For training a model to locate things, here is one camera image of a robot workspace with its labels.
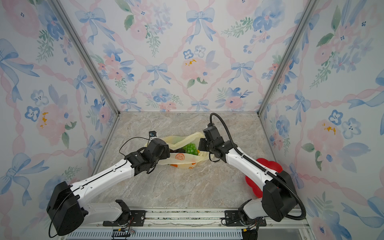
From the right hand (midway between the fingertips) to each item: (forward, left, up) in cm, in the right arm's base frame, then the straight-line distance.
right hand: (202, 142), depth 84 cm
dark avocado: (0, +13, -10) cm, 16 cm away
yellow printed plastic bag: (-9, +10, -5) cm, 15 cm away
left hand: (-4, +21, 0) cm, 21 cm away
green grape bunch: (+3, +7, -11) cm, 13 cm away
